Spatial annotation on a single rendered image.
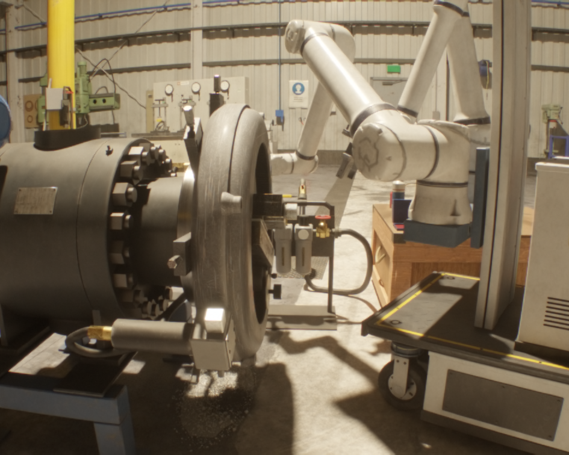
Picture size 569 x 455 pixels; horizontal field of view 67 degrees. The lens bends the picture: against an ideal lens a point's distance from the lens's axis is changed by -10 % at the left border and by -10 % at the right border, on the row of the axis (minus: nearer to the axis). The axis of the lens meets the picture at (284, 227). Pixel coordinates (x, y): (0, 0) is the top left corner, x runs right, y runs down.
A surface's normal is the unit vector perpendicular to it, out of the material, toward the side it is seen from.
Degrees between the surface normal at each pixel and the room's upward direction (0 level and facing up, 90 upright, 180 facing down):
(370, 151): 94
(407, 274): 90
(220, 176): 57
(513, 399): 90
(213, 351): 112
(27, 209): 62
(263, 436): 0
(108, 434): 90
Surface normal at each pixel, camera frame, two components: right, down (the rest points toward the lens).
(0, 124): 1.00, 0.01
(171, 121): -0.34, 0.19
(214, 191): -0.04, -0.24
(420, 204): -0.79, -0.26
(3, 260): -0.07, 0.29
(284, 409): 0.00, -0.98
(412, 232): -0.61, 0.16
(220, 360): -0.06, 0.56
